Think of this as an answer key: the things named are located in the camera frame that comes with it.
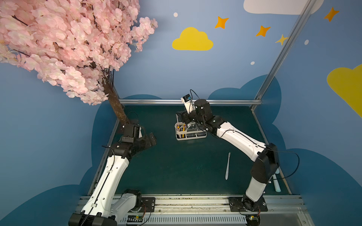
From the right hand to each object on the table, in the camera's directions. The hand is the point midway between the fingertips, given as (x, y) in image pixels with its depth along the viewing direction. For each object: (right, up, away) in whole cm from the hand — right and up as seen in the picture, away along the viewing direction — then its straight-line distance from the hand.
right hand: (183, 109), depth 80 cm
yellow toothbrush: (0, -13, +12) cm, 18 cm away
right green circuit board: (+37, -60, -7) cm, 70 cm away
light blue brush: (+54, -44, 0) cm, 69 cm away
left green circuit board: (-26, -58, -7) cm, 64 cm away
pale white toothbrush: (+28, -38, +7) cm, 47 cm away
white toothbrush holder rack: (+4, -14, +14) cm, 20 cm away
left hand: (-19, -17, -2) cm, 26 cm away
